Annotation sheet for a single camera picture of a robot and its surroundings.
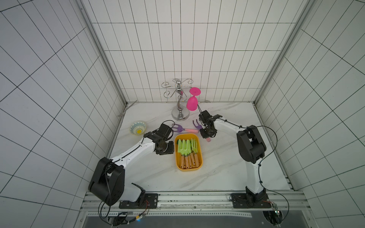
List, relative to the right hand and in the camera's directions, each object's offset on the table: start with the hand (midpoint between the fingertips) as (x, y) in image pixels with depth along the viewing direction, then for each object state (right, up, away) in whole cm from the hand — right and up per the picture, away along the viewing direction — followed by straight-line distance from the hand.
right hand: (201, 134), depth 99 cm
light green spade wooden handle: (-9, -9, -11) cm, 17 cm away
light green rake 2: (-11, -11, -13) cm, 20 cm away
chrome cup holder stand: (-16, +15, +12) cm, 25 cm away
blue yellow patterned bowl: (-47, +4, +4) cm, 47 cm away
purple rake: (-1, +6, +4) cm, 7 cm away
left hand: (-21, -9, -15) cm, 28 cm away
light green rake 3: (-6, -7, -9) cm, 13 cm away
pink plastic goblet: (-7, +23, -2) cm, 24 cm away
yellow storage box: (-11, 0, -6) cm, 13 cm away
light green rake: (-14, -9, -11) cm, 21 cm away
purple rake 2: (-15, +4, +2) cm, 16 cm away
